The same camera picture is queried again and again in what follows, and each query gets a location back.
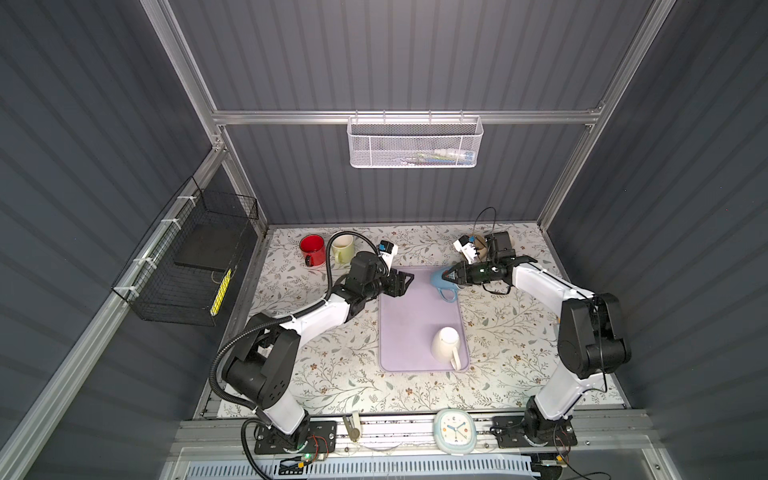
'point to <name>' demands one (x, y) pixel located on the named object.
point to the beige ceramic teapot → (480, 242)
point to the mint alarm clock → (455, 431)
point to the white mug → (444, 346)
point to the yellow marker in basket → (221, 293)
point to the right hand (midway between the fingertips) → (448, 278)
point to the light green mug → (343, 247)
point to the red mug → (313, 248)
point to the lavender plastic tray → (407, 324)
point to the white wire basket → (415, 142)
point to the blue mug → (436, 278)
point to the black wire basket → (185, 272)
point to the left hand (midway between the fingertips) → (406, 273)
